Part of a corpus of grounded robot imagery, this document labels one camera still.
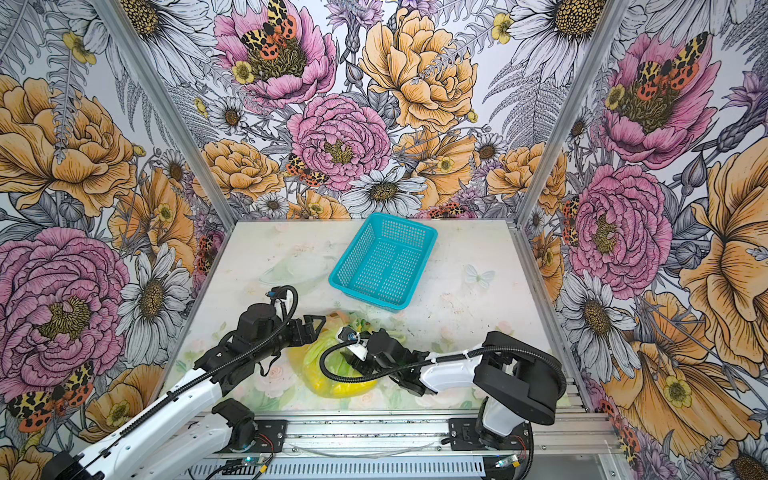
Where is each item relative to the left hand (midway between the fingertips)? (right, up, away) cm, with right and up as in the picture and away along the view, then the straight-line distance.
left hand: (312, 329), depth 81 cm
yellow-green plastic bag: (+2, -7, -3) cm, 8 cm away
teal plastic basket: (+18, +17, +31) cm, 39 cm away
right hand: (+10, -7, +2) cm, 12 cm away
